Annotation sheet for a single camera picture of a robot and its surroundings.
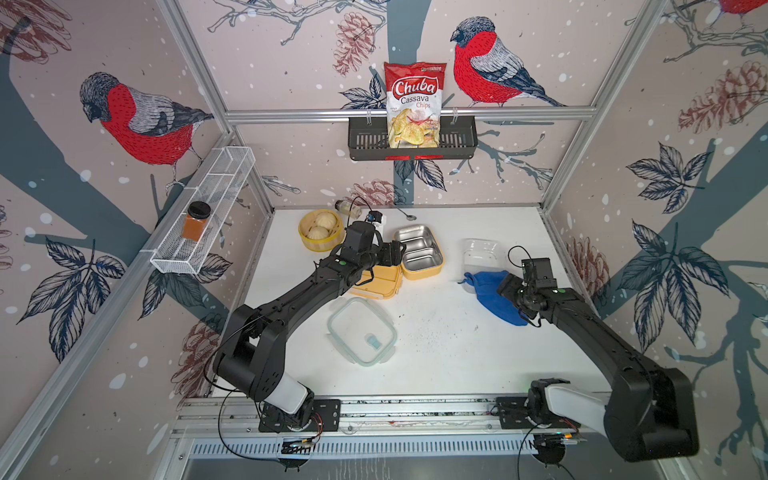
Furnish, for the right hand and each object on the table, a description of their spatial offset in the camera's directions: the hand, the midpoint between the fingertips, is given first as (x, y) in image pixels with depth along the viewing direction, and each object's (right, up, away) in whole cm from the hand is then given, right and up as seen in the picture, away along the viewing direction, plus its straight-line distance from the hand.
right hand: (505, 288), depth 88 cm
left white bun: (-61, +17, +16) cm, 66 cm away
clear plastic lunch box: (-1, +9, +20) cm, 21 cm away
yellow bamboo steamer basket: (-67, +22, +24) cm, 75 cm away
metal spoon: (-28, +23, +30) cm, 47 cm away
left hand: (-32, +15, -4) cm, 35 cm away
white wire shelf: (-85, +31, -3) cm, 91 cm away
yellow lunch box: (-23, +9, +15) cm, 29 cm away
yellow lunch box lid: (-39, 0, +10) cm, 40 cm away
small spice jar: (-52, +27, +30) cm, 66 cm away
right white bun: (-60, +22, +22) cm, 67 cm away
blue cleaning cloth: (-4, 0, +6) cm, 7 cm away
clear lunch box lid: (-44, -13, 0) cm, 46 cm away
